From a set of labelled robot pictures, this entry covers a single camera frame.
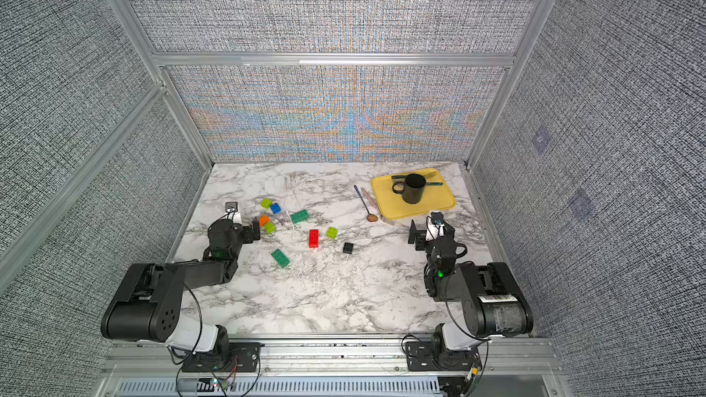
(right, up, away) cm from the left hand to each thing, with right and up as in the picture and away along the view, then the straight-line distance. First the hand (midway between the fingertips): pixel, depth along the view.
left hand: (245, 215), depth 93 cm
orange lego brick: (+4, -2, +8) cm, 9 cm away
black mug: (+59, +9, +9) cm, 60 cm away
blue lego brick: (+8, +2, +11) cm, 13 cm away
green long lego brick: (+17, -1, +10) cm, 20 cm away
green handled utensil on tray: (+65, +11, +10) cm, 66 cm away
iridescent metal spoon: (+43, -2, +10) cm, 44 cm away
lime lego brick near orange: (+7, -5, +6) cm, 10 cm away
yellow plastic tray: (+52, +3, +13) cm, 54 cm away
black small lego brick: (+35, -11, +1) cm, 36 cm away
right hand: (+62, +1, -3) cm, 62 cm away
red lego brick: (+23, -8, +3) cm, 24 cm away
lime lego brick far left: (+3, +3, +13) cm, 14 cm away
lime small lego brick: (+29, -7, +5) cm, 30 cm away
